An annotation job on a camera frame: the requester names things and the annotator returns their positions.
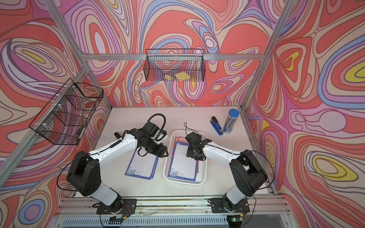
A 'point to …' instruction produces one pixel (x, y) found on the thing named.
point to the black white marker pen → (116, 134)
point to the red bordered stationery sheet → (180, 139)
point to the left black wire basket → (64, 119)
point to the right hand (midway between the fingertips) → (192, 158)
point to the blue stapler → (216, 126)
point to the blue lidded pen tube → (231, 119)
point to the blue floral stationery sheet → (142, 166)
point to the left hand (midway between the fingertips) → (165, 154)
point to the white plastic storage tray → (169, 139)
